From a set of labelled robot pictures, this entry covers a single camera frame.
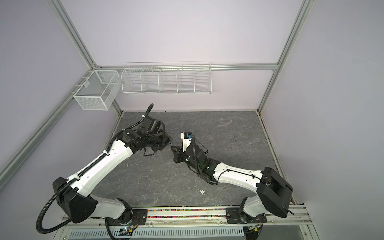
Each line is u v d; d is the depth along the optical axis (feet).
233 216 2.42
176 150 2.37
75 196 1.26
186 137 2.19
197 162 1.86
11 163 1.70
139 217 2.41
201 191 2.69
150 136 2.03
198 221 2.42
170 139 2.26
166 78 3.25
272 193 1.37
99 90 3.26
